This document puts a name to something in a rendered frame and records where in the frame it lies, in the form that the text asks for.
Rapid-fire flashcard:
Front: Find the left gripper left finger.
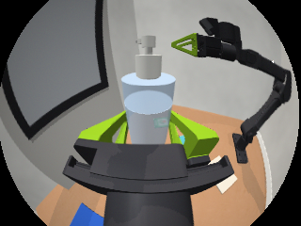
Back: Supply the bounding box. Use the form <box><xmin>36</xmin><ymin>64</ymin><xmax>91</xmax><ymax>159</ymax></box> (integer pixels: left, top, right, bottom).
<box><xmin>78</xmin><ymin>111</ymin><xmax>128</xmax><ymax>143</ymax></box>

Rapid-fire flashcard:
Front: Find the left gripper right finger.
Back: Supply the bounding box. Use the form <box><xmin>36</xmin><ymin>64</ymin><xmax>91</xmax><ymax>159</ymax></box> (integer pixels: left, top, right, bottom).
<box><xmin>168</xmin><ymin>110</ymin><xmax>219</xmax><ymax>159</ymax></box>

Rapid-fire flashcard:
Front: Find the blue flat rectangular panel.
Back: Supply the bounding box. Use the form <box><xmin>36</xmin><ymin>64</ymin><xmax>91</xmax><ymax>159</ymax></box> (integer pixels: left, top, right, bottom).
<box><xmin>70</xmin><ymin>203</ymin><xmax>103</xmax><ymax>226</ymax></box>

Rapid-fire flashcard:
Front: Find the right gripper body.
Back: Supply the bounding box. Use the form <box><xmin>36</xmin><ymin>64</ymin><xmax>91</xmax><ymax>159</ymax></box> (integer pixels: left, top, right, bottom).
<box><xmin>197</xmin><ymin>33</ymin><xmax>222</xmax><ymax>58</ymax></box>

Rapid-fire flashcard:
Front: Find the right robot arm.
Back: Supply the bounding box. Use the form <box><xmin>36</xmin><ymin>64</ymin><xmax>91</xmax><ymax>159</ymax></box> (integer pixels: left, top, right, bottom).
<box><xmin>199</xmin><ymin>17</ymin><xmax>292</xmax><ymax>164</ymax></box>

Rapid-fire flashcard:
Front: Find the teal flat rectangular panel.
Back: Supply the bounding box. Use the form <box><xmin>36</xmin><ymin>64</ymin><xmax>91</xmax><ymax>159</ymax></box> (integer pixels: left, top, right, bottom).
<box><xmin>180</xmin><ymin>136</ymin><xmax>185</xmax><ymax>144</ymax></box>

